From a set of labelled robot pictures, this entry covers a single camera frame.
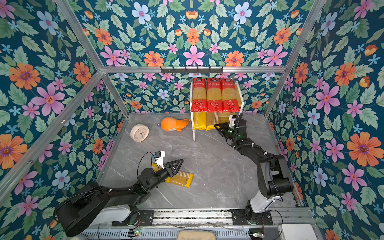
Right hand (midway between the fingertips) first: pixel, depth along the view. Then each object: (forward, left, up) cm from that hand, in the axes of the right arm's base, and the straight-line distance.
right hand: (214, 124), depth 87 cm
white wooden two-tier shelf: (+3, -13, +15) cm, 20 cm away
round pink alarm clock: (+4, +50, -12) cm, 51 cm away
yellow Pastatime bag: (+5, +1, -1) cm, 6 cm away
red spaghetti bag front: (+5, +9, +15) cm, 18 cm away
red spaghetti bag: (+3, -7, +16) cm, 17 cm away
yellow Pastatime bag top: (+5, +9, -2) cm, 10 cm away
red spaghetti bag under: (+9, 0, +14) cm, 17 cm away
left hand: (-22, +17, -3) cm, 28 cm away
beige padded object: (-52, +10, -17) cm, 56 cm away
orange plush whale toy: (+12, +29, -13) cm, 34 cm away
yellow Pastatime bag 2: (-26, +20, -18) cm, 37 cm away
